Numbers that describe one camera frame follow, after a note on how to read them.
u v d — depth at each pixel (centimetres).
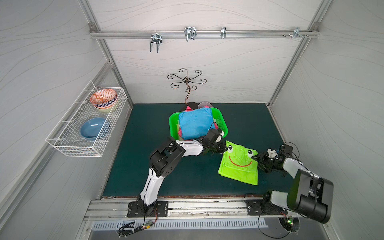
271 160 76
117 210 75
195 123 99
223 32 79
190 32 76
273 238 64
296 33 77
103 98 73
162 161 53
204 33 78
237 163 87
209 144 76
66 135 59
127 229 70
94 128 67
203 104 112
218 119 104
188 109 106
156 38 78
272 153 85
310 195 43
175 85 86
